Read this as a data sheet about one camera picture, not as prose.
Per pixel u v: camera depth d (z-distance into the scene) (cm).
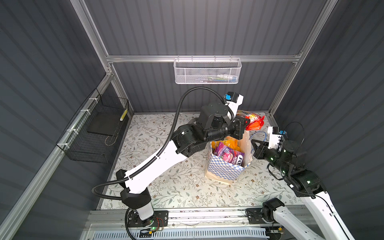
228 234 77
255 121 53
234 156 75
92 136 72
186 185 85
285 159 50
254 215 74
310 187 44
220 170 73
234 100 45
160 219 72
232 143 83
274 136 57
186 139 41
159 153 39
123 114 82
